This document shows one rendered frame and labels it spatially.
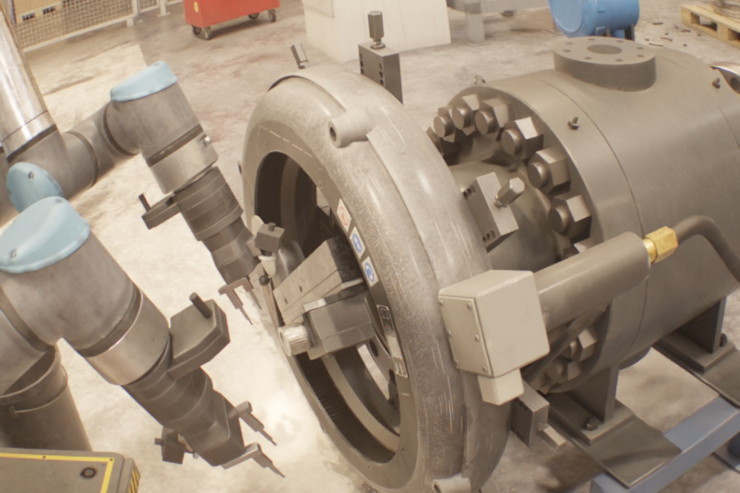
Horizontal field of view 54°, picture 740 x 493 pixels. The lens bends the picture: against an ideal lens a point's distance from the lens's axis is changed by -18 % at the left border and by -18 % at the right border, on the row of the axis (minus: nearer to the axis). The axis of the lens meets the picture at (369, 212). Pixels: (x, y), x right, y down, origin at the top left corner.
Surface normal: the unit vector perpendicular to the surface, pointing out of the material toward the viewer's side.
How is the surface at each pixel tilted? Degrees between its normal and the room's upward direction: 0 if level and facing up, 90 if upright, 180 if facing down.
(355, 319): 54
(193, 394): 80
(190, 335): 25
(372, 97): 17
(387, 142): 31
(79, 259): 75
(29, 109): 70
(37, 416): 93
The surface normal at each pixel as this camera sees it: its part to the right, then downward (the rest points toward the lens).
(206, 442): 0.04, 0.22
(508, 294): 0.37, -0.04
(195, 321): -0.47, -0.70
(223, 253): -0.29, 0.02
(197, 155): 0.63, -0.16
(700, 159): 0.29, -0.27
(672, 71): 0.00, -0.79
